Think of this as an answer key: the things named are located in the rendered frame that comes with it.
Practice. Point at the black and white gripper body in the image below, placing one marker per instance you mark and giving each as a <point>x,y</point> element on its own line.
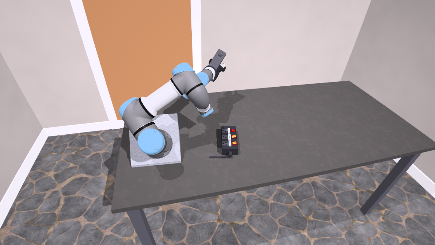
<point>216,71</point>

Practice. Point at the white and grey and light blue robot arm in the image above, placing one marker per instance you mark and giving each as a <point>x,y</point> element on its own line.
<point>137,113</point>

